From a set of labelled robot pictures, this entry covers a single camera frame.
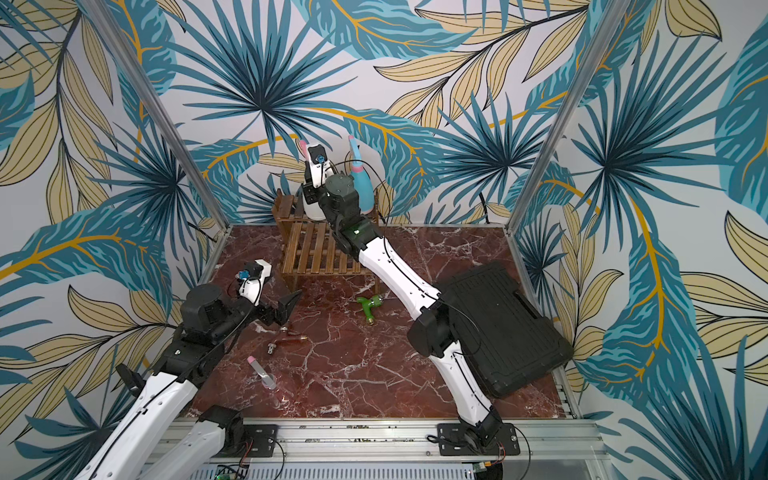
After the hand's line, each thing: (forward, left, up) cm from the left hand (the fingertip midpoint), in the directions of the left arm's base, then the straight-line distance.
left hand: (284, 286), depth 72 cm
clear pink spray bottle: (-19, +2, -11) cm, 22 cm away
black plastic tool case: (-2, -58, -19) cm, 61 cm away
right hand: (+18, +2, +18) cm, 26 cm away
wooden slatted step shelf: (+22, 0, -12) cm, 25 cm away
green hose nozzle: (+10, -21, -23) cm, 33 cm away
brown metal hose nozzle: (-4, +4, -25) cm, 25 cm away
